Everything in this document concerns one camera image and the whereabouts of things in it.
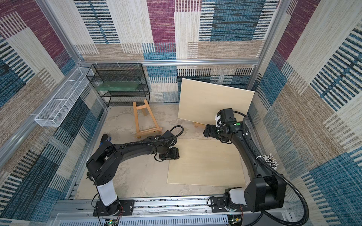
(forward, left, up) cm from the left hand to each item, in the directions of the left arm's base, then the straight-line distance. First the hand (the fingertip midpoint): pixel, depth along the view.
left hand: (177, 157), depth 89 cm
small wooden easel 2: (+24, -14, +2) cm, 28 cm away
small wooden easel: (+17, +25, +3) cm, 30 cm away
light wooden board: (-2, -18, -2) cm, 18 cm away
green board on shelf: (+39, +37, +26) cm, 60 cm away
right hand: (+6, -21, +15) cm, 26 cm away
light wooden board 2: (+26, -15, +22) cm, 38 cm away
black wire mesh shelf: (+52, +39, +28) cm, 71 cm away
